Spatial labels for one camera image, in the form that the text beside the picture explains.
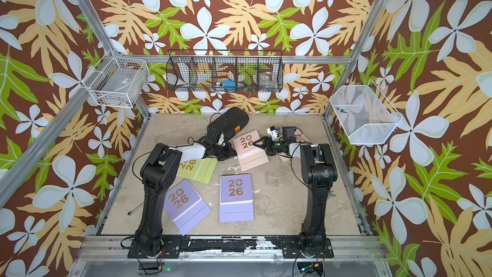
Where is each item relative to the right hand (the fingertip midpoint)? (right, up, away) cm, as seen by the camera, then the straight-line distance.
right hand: (256, 145), depth 99 cm
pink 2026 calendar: (-4, -5, 0) cm, 6 cm away
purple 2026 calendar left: (-33, -26, -15) cm, 45 cm away
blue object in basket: (-14, +30, -5) cm, 34 cm away
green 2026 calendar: (-29, -12, -3) cm, 32 cm away
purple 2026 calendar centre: (-10, -23, -15) cm, 29 cm away
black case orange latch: (-16, +12, +7) cm, 21 cm away
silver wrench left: (-56, -28, -16) cm, 65 cm away
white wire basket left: (-64, +30, -13) cm, 72 cm away
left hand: (-9, -3, +3) cm, 10 cm away
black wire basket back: (-16, +39, -1) cm, 42 cm away
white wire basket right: (+47, +14, -16) cm, 52 cm away
